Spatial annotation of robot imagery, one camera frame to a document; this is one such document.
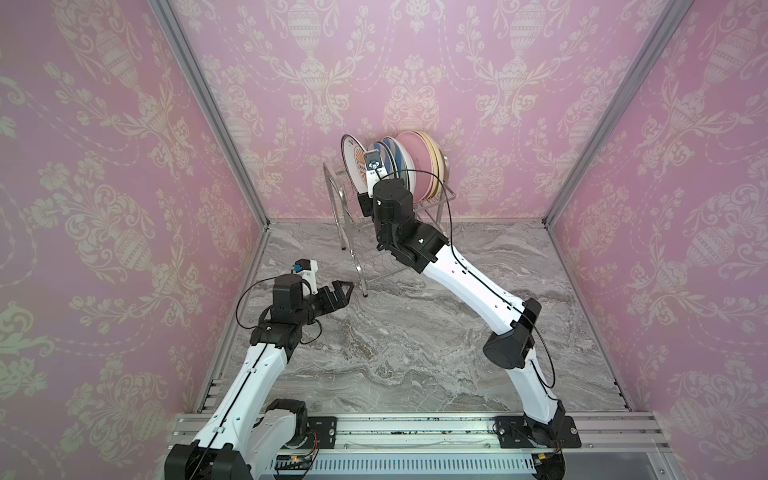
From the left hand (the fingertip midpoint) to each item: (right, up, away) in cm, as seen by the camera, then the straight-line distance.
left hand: (343, 290), depth 79 cm
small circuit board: (-11, -42, -7) cm, 44 cm away
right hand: (+11, +28, -10) cm, 32 cm away
